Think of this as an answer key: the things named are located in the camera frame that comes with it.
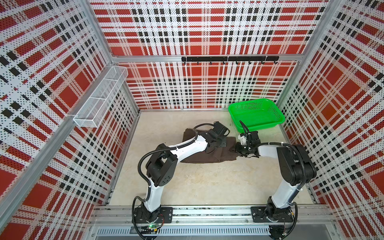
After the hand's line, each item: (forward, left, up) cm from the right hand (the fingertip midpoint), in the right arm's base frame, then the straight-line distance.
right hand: (231, 149), depth 96 cm
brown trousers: (-2, +3, 0) cm, 4 cm away
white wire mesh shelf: (+9, +79, +29) cm, 85 cm away
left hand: (0, +5, +9) cm, 11 cm away
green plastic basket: (+32, -23, 0) cm, 39 cm away
